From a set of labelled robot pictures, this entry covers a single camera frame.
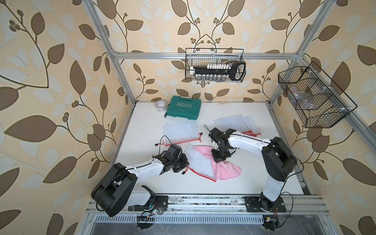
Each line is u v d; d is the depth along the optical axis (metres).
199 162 0.90
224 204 0.75
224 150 0.76
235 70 0.84
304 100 0.70
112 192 0.42
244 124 1.07
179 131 1.04
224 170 0.84
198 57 0.91
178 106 1.12
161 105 1.18
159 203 0.74
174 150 0.70
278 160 0.48
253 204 0.73
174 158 0.71
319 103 0.73
